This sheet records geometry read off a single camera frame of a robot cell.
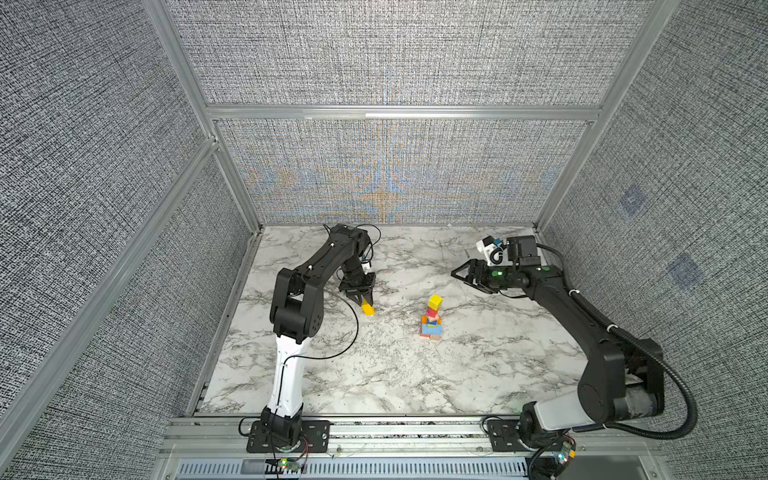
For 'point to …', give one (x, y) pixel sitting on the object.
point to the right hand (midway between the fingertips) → (458, 275)
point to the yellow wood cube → (435, 301)
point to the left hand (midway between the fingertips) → (368, 302)
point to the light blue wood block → (425, 329)
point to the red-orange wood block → (425, 335)
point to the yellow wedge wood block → (367, 309)
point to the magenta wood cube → (433, 319)
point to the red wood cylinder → (431, 312)
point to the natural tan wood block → (436, 336)
